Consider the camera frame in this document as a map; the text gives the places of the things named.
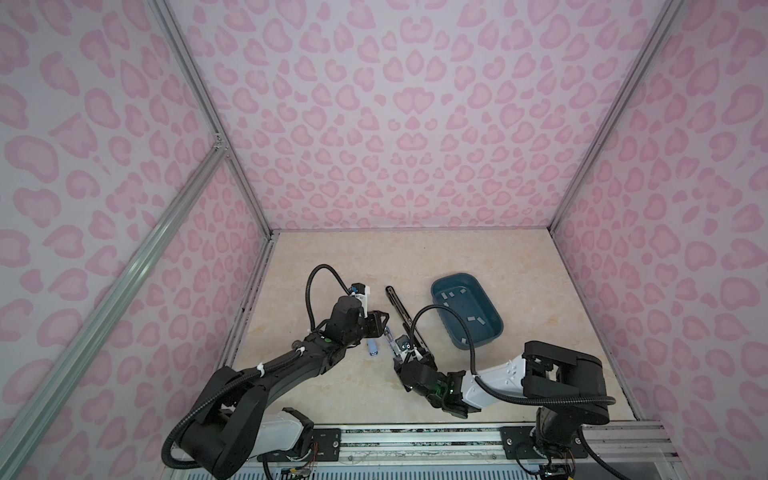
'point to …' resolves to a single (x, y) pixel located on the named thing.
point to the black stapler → (408, 324)
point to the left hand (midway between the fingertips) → (386, 312)
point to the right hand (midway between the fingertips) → (402, 355)
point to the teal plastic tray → (462, 294)
